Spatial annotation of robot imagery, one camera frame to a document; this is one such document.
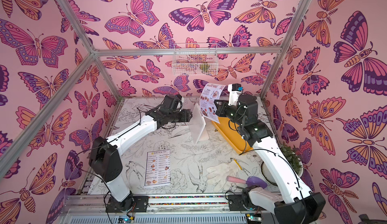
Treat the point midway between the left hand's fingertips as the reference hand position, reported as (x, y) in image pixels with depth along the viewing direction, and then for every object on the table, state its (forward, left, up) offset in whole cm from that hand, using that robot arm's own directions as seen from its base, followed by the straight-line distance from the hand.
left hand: (191, 114), depth 86 cm
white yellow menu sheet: (-25, +19, -20) cm, 37 cm away
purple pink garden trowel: (-31, -31, -15) cm, 47 cm away
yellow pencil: (-21, -27, -19) cm, 39 cm away
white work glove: (-28, -15, -18) cm, 36 cm away
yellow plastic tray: (-2, -24, -15) cm, 29 cm away
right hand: (-5, -13, +17) cm, 22 cm away
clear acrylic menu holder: (-7, -4, -1) cm, 8 cm away
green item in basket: (+28, -8, +13) cm, 32 cm away
